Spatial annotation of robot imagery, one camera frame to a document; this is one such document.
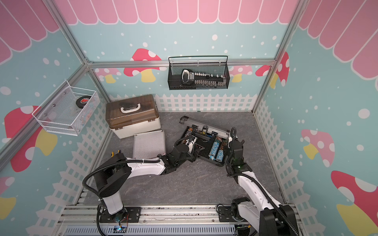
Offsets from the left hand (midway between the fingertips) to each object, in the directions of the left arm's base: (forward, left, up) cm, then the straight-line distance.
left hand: (195, 148), depth 88 cm
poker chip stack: (+1, -11, -4) cm, 12 cm away
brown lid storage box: (+16, +41, +11) cm, 45 cm away
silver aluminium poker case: (+5, +31, -5) cm, 31 cm away
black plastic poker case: (+8, -11, -5) cm, 14 cm away
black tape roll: (+14, +62, +24) cm, 68 cm away
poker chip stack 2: (-3, -15, -4) cm, 16 cm away
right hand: (+3, -21, +6) cm, 22 cm away
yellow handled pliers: (+1, +55, -9) cm, 55 cm away
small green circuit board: (-40, +37, -10) cm, 55 cm away
